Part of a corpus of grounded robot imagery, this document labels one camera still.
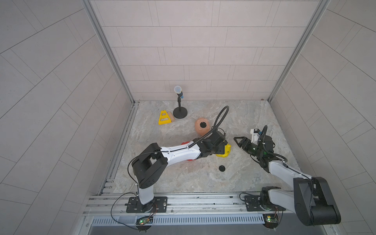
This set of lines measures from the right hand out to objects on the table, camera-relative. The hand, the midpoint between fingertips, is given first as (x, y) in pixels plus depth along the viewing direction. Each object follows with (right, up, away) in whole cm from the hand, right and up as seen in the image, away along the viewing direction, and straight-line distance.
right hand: (236, 139), depth 87 cm
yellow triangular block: (-47, +12, +19) cm, 52 cm away
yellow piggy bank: (-6, -6, -4) cm, 9 cm away
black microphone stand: (-36, +17, +21) cm, 45 cm away
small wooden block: (-41, +11, +18) cm, 46 cm away
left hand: (-8, -4, -2) cm, 9 cm away
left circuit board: (-47, -31, -24) cm, 61 cm away
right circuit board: (+11, -34, -19) cm, 41 cm away
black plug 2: (-9, -16, -4) cm, 19 cm away
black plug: (-20, +9, +5) cm, 22 cm away
